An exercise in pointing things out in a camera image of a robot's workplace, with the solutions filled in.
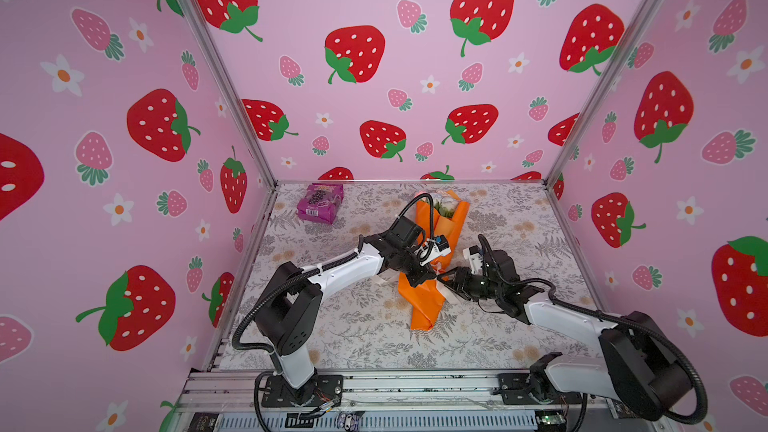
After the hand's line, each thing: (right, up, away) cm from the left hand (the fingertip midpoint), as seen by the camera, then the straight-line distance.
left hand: (435, 274), depth 84 cm
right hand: (+1, -2, 0) cm, 2 cm away
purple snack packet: (-39, +21, +24) cm, 50 cm away
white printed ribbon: (+4, -6, +2) cm, 8 cm away
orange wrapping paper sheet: (-3, -7, 0) cm, 8 cm away
